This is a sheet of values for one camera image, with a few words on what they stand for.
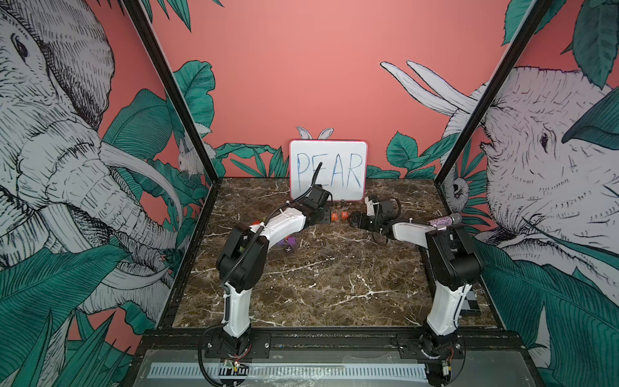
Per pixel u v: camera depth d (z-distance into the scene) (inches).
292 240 38.5
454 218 39.9
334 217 41.4
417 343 29.1
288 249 37.4
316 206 29.2
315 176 31.0
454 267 20.2
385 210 31.3
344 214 41.9
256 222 22.1
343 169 42.1
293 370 27.7
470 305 31.5
